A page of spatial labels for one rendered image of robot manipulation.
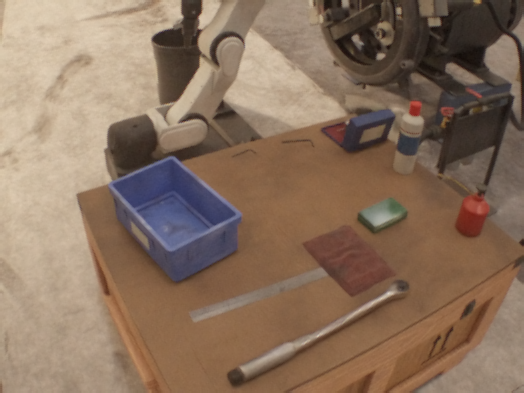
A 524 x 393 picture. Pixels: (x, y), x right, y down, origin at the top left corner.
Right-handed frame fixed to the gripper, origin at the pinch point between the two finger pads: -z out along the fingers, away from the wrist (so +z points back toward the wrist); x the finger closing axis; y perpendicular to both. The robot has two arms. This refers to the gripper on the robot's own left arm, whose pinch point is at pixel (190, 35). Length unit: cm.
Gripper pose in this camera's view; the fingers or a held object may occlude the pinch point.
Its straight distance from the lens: 223.3
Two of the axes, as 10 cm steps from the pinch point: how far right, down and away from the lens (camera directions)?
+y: -9.9, -1.5, -0.1
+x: 1.0, -7.1, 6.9
